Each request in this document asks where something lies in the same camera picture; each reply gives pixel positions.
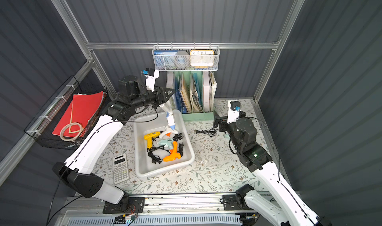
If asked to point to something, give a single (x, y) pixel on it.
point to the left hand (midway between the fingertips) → (169, 89)
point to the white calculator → (120, 169)
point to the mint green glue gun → (168, 143)
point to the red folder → (80, 110)
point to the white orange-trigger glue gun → (168, 133)
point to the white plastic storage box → (147, 124)
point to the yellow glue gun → (149, 137)
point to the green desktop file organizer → (194, 93)
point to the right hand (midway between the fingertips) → (230, 109)
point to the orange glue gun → (173, 153)
